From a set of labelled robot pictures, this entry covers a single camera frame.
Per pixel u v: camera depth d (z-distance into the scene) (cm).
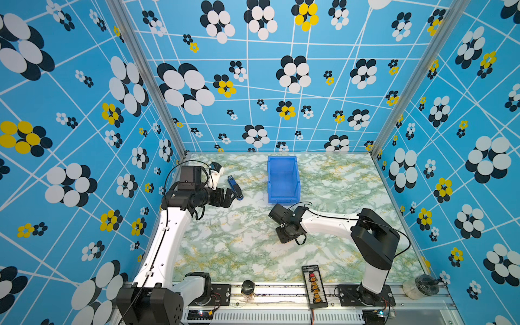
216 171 67
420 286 67
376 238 48
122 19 71
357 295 73
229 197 68
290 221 66
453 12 69
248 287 66
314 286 74
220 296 72
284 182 111
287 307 72
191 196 52
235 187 104
